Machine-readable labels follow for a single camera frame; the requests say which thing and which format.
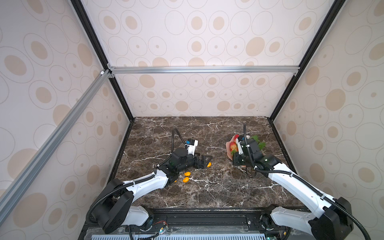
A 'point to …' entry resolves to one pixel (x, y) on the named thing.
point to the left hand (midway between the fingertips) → (210, 156)
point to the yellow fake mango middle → (187, 173)
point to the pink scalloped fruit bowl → (227, 145)
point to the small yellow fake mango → (209, 164)
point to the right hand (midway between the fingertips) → (233, 155)
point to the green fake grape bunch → (261, 145)
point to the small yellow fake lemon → (186, 179)
